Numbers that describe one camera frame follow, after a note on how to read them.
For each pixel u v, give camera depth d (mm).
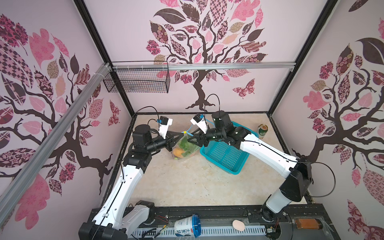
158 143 598
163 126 599
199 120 625
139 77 949
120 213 421
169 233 697
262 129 972
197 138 637
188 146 762
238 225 700
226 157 955
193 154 854
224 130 575
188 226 652
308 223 696
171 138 600
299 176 417
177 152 835
